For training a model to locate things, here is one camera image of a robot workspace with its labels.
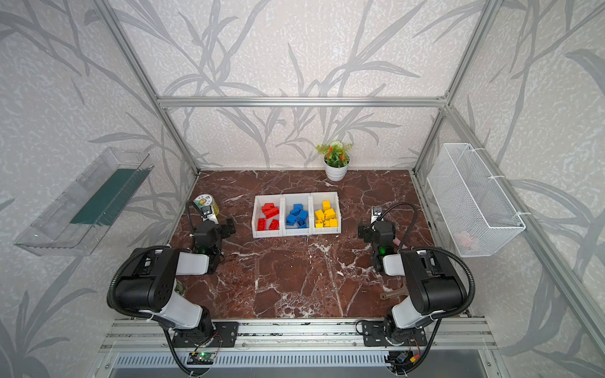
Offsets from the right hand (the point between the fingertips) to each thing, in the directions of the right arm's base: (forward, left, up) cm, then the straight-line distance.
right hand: (376, 214), depth 95 cm
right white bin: (+8, +25, -3) cm, 26 cm away
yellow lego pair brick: (-2, +17, -4) cm, 18 cm away
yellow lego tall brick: (+2, +23, -4) cm, 24 cm away
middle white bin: (-3, +31, -4) cm, 31 cm away
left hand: (0, +63, +3) cm, 64 cm away
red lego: (+5, +45, -4) cm, 45 cm away
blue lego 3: (+4, +30, -6) cm, 31 cm away
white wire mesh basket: (-18, -18, +28) cm, 38 cm away
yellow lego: (+4, +19, -5) cm, 20 cm away
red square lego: (+7, +47, -5) cm, 48 cm away
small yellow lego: (-2, +21, -4) cm, 21 cm away
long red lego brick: (-2, +48, -5) cm, 48 cm away
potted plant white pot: (+25, +15, +4) cm, 29 cm away
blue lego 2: (-1, +35, -3) cm, 36 cm away
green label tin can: (+6, +71, +2) cm, 72 cm away
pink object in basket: (-19, -22, +14) cm, 33 cm away
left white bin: (+8, +50, -1) cm, 50 cm away
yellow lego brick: (+7, +20, -3) cm, 22 cm away
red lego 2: (-2, +43, -5) cm, 43 cm away
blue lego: (+4, +34, -5) cm, 34 cm away
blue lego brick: (+7, +33, -5) cm, 34 cm away
